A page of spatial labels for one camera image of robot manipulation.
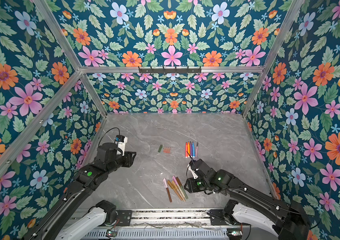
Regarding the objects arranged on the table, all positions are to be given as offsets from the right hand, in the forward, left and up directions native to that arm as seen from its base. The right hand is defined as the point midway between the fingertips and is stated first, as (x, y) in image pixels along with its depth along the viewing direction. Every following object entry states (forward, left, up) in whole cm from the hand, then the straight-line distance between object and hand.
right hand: (186, 186), depth 74 cm
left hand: (+14, +26, +13) cm, 32 cm away
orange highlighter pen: (+27, -2, -8) cm, 28 cm away
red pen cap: (+27, +12, -8) cm, 31 cm away
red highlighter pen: (+27, -1, -9) cm, 28 cm away
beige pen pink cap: (+8, +7, -9) cm, 14 cm away
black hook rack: (+62, +9, +29) cm, 69 cm away
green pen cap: (+27, +17, -8) cm, 33 cm away
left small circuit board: (-18, +37, -10) cm, 42 cm away
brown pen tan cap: (+6, +10, -10) cm, 15 cm away
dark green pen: (+3, +2, -9) cm, 10 cm away
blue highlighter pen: (+27, -6, -9) cm, 29 cm away
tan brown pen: (+2, +5, -9) cm, 10 cm away
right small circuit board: (-19, -23, -11) cm, 31 cm away
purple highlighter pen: (+27, -4, -8) cm, 29 cm away
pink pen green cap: (+27, -8, -9) cm, 29 cm away
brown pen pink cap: (+4, +12, -9) cm, 15 cm away
